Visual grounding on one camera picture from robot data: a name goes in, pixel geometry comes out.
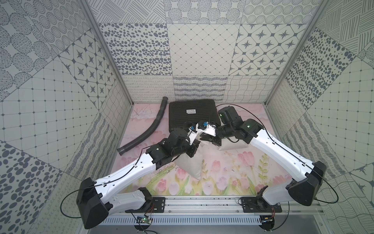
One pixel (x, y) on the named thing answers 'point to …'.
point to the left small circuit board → (143, 220)
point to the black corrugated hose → (151, 127)
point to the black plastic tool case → (180, 112)
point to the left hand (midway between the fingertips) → (198, 136)
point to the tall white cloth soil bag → (191, 165)
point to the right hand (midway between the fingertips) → (203, 136)
